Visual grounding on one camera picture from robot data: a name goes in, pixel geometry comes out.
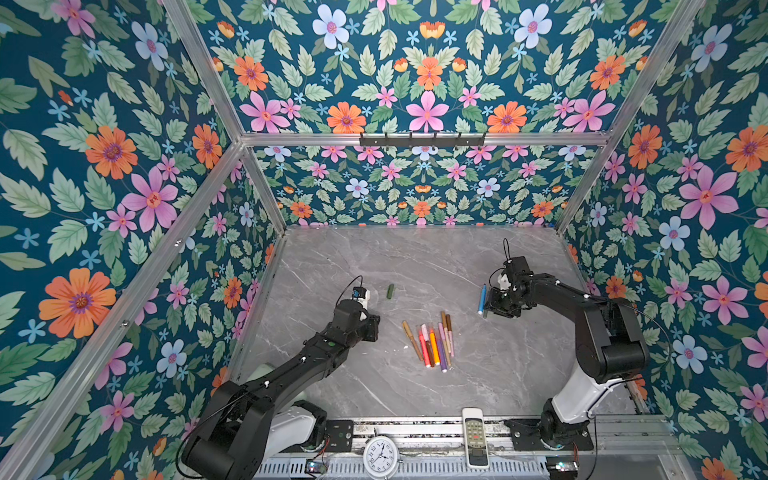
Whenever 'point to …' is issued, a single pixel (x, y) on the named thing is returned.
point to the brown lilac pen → (450, 334)
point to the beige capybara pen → (446, 337)
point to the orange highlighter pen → (435, 346)
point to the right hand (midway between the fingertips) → (489, 305)
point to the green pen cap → (390, 291)
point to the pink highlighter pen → (425, 354)
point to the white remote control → (475, 438)
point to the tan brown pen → (406, 327)
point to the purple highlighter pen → (442, 354)
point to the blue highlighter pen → (483, 297)
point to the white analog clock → (380, 457)
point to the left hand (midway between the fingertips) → (380, 312)
